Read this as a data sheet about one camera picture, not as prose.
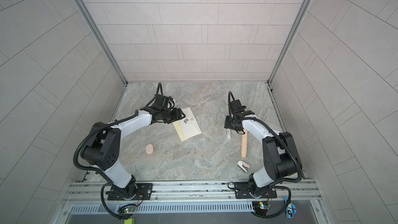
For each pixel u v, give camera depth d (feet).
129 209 2.11
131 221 2.07
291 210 2.15
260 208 2.23
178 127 3.04
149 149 2.72
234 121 2.22
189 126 3.08
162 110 2.40
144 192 2.32
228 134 2.91
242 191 2.33
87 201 2.26
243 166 2.53
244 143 2.77
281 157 1.43
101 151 1.48
